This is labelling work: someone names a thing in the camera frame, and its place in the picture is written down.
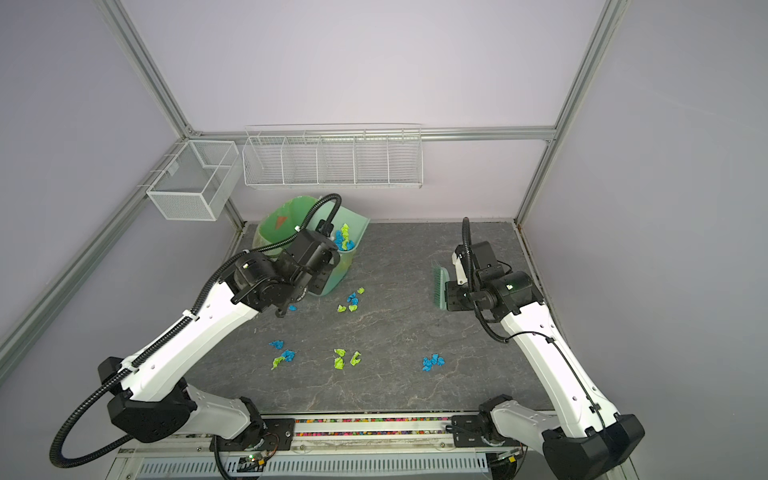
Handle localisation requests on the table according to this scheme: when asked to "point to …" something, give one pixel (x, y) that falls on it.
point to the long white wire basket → (333, 155)
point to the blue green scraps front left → (287, 355)
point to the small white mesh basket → (195, 182)
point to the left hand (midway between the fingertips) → (311, 266)
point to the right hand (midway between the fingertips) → (455, 296)
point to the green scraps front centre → (339, 363)
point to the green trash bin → (280, 221)
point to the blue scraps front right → (435, 360)
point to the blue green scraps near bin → (353, 300)
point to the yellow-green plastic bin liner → (278, 223)
